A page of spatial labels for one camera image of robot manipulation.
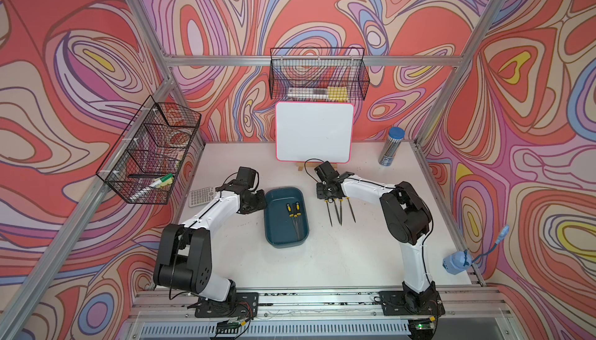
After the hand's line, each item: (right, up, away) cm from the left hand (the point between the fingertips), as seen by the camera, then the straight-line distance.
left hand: (264, 203), depth 90 cm
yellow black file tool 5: (+13, -6, +2) cm, 14 cm away
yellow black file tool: (+35, -3, +6) cm, 36 cm away
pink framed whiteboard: (+20, +30, +12) cm, 38 cm away
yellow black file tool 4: (+12, -6, +1) cm, 13 cm away
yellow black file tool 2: (+31, -4, +5) cm, 32 cm away
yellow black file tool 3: (+30, -6, +3) cm, 31 cm away
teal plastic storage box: (+8, -7, +2) cm, 11 cm away
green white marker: (-33, +9, -19) cm, 39 cm away
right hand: (+25, +1, +10) cm, 27 cm away
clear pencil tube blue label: (+54, +24, +10) cm, 60 cm away
